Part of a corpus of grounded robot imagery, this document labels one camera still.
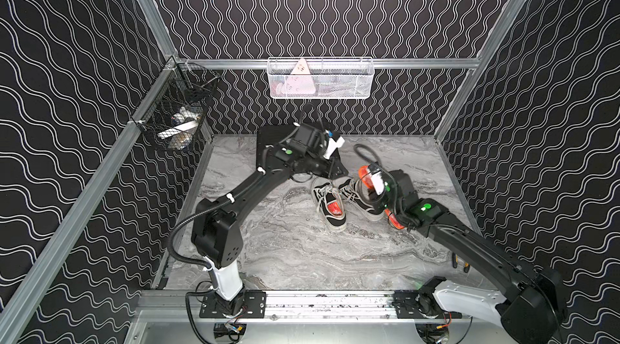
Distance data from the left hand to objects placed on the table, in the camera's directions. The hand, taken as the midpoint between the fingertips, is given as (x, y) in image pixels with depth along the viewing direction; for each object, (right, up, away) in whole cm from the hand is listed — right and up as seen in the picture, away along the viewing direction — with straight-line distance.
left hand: (346, 168), depth 76 cm
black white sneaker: (-4, -13, +14) cm, 20 cm away
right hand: (+11, -6, +5) cm, 14 cm away
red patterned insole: (-2, -16, +16) cm, 23 cm away
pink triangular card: (-15, +32, +13) cm, 38 cm away
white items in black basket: (-55, +11, +5) cm, 57 cm away
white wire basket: (-7, +49, +57) cm, 75 cm away
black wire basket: (-64, +21, +16) cm, 69 cm away
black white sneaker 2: (+5, -10, +13) cm, 18 cm away
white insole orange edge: (+6, -1, 0) cm, 6 cm away
